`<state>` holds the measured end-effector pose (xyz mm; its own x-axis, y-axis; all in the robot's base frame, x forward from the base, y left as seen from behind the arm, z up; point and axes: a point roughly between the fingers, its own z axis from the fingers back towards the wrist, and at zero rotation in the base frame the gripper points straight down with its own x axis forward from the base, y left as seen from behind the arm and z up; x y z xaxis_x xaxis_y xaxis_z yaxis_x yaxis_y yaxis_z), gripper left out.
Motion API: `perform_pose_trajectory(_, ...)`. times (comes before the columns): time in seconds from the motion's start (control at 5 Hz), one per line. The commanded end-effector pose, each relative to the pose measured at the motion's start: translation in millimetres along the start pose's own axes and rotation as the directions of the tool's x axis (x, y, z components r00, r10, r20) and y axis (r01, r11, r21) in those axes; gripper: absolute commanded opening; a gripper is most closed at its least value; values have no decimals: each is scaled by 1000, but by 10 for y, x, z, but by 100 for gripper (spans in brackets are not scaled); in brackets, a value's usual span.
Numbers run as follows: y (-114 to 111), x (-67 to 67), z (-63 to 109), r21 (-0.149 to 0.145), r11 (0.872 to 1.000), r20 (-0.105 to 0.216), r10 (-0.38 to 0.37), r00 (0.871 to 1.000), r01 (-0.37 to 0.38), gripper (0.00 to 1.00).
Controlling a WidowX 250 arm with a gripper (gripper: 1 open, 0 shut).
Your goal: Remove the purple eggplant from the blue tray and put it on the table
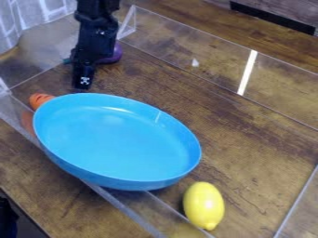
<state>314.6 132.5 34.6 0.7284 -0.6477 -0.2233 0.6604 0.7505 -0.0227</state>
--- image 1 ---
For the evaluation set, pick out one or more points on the dark baseboard strip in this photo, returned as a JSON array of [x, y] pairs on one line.
[[273, 18]]

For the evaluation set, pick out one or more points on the blue round plastic tray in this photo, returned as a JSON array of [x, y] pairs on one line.
[[115, 142]]

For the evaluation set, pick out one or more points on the orange toy carrot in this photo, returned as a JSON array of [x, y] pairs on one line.
[[36, 100]]

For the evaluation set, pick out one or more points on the yellow toy lemon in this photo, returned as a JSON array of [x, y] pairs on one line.
[[203, 205]]

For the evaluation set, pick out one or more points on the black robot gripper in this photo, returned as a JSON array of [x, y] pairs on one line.
[[97, 46]]

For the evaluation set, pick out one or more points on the white tiled cloth backdrop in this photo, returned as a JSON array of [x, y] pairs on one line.
[[22, 14]]

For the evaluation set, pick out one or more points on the clear acrylic enclosure wall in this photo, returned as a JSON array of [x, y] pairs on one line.
[[249, 104]]

